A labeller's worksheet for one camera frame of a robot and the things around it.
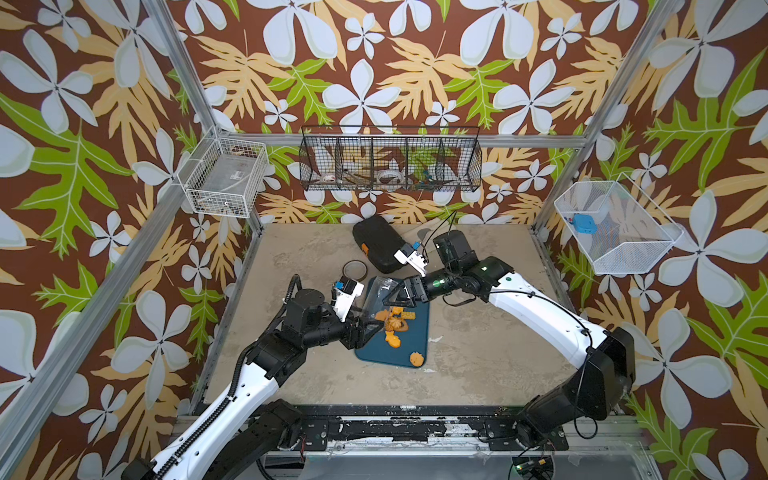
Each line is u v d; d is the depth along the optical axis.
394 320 0.92
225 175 0.86
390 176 0.99
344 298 0.62
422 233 1.22
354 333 0.61
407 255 0.67
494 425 0.77
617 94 0.82
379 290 0.67
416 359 0.86
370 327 0.62
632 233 0.77
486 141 0.95
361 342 0.62
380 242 1.08
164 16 0.69
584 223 0.86
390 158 0.98
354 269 1.07
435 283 0.64
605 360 0.41
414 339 0.90
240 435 0.57
